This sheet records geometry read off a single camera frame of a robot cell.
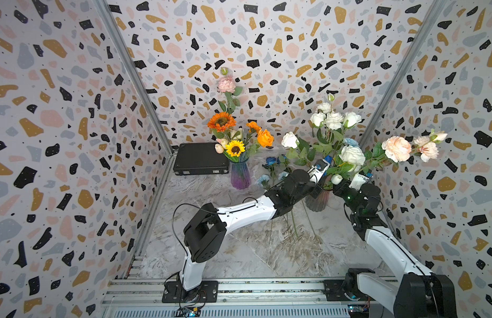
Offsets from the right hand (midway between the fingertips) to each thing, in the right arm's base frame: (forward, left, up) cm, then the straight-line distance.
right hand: (335, 175), depth 81 cm
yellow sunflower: (+6, +41, +9) cm, 43 cm away
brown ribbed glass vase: (-4, +4, -15) cm, 16 cm away
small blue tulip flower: (-11, +15, -23) cm, 30 cm away
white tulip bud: (-7, +3, +6) cm, 9 cm away
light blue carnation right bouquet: (+7, -4, +13) cm, 15 cm away
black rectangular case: (+28, +67, -19) cm, 75 cm away
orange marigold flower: (+22, +34, +9) cm, 42 cm away
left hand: (-4, +6, +7) cm, 9 cm away
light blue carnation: (+11, +30, -18) cm, 37 cm away
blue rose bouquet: (+24, +25, -17) cm, 39 cm away
